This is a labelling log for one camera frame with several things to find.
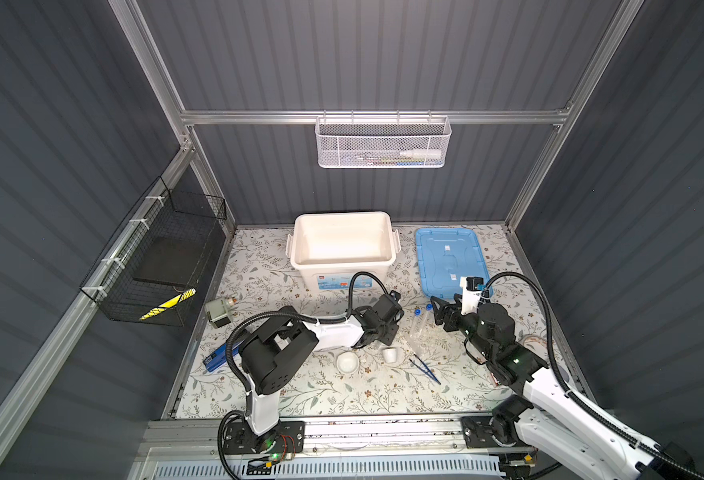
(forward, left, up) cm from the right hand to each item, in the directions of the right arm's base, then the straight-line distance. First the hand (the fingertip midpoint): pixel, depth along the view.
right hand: (447, 299), depth 79 cm
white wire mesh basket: (+73, +14, +4) cm, 75 cm away
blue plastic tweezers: (-14, +4, -18) cm, 23 cm away
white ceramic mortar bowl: (-11, +27, -16) cm, 34 cm away
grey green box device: (+3, +68, -11) cm, 69 cm away
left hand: (0, +14, -17) cm, 22 cm away
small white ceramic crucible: (-9, +15, -15) cm, 23 cm away
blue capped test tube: (-2, +5, -1) cm, 5 cm away
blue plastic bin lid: (+29, -8, -18) cm, 35 cm away
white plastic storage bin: (+31, +35, -14) cm, 49 cm away
